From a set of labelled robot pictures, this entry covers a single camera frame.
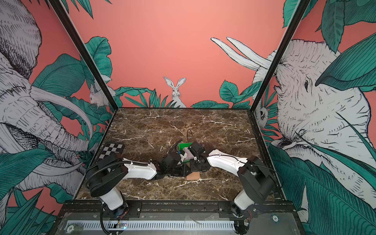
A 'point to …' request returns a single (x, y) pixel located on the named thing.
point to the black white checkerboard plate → (111, 152)
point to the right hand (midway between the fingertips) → (192, 167)
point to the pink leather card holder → (194, 176)
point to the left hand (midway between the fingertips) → (194, 171)
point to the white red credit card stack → (187, 155)
